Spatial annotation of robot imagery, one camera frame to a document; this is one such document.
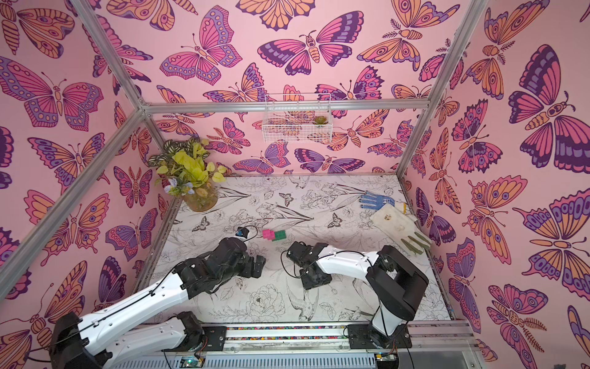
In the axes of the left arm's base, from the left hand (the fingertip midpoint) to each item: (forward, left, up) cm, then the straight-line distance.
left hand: (257, 256), depth 79 cm
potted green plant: (+35, +34, +8) cm, 50 cm away
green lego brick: (+15, -6, -11) cm, 20 cm away
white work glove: (+19, -60, -12) cm, 64 cm away
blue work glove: (+34, -50, -12) cm, 62 cm away
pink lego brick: (+14, -2, -8) cm, 16 cm away
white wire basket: (+52, -13, +21) cm, 57 cm away
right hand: (-4, -19, -13) cm, 24 cm away
